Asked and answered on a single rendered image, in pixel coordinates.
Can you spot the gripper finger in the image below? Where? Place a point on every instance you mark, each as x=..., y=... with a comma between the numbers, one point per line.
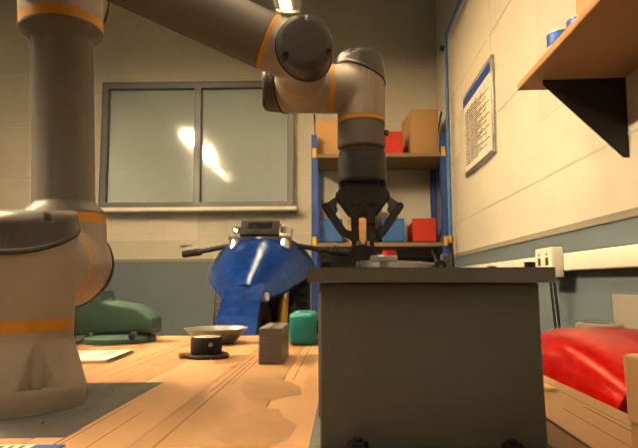
x=332, y=215
x=392, y=215

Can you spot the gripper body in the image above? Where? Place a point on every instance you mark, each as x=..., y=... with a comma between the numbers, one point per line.
x=361, y=168

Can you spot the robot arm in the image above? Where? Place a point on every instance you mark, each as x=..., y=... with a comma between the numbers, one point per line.
x=62, y=134

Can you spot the red release button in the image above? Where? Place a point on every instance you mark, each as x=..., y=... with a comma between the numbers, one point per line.
x=390, y=253

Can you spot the grey fuel cap lid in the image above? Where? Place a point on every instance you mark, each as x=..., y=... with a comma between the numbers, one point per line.
x=403, y=263

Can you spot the grey block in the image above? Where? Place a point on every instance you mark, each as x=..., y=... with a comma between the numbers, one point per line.
x=273, y=343

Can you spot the dark grey jig box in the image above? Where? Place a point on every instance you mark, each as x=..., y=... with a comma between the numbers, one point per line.
x=431, y=358

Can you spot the black round cap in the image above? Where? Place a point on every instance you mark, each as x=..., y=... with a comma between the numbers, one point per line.
x=206, y=347

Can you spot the blue box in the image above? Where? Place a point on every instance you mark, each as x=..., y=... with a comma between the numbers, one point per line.
x=329, y=232
x=395, y=230

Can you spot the large red box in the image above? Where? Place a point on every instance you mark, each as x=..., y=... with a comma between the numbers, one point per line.
x=422, y=230

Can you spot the blue shelf unit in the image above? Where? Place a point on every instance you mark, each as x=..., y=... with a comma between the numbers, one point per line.
x=315, y=184

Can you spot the small red box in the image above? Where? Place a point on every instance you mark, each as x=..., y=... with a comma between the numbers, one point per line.
x=394, y=142

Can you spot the small tan cardboard box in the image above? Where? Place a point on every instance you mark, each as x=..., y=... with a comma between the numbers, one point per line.
x=326, y=138

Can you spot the large tan cardboard box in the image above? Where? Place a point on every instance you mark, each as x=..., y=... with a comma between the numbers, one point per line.
x=421, y=132

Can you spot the blue motorcycle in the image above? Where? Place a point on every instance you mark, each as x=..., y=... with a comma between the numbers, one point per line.
x=257, y=268

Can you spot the teal canister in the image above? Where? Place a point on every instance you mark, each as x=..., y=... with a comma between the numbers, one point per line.
x=303, y=328

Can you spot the grey framed window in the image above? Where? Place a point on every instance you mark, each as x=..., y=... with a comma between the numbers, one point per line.
x=196, y=145

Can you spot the metal bowl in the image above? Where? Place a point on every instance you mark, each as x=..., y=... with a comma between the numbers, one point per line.
x=216, y=330

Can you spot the ceiling light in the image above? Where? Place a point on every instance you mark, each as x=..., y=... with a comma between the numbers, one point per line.
x=287, y=5

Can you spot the green machine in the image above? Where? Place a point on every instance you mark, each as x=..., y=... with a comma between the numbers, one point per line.
x=115, y=318

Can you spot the red cushion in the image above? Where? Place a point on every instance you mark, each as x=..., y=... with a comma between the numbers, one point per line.
x=587, y=358

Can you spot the white paper sheet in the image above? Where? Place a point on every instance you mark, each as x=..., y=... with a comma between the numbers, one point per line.
x=103, y=354

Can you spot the blue headed wall poster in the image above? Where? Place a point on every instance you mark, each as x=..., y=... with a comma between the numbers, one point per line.
x=479, y=117

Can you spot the white wall socket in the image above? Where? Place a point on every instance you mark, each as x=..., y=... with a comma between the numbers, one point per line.
x=549, y=261

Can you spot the wooden wall shelf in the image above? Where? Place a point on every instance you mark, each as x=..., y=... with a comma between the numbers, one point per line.
x=604, y=50

